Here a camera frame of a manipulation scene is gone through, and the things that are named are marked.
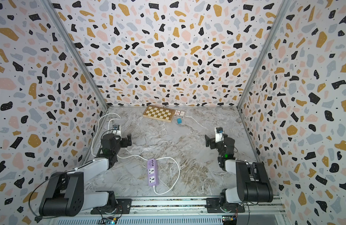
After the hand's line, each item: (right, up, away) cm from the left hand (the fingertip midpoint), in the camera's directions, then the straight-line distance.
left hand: (124, 134), depth 90 cm
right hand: (+59, 0, +1) cm, 59 cm away
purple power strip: (+21, -25, -10) cm, 34 cm away
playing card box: (+35, +15, +26) cm, 46 cm away
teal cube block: (+35, +9, +23) cm, 43 cm away
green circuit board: (0, -41, -20) cm, 46 cm away
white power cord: (+21, -16, +1) cm, 27 cm away
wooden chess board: (+20, +15, +24) cm, 34 cm away
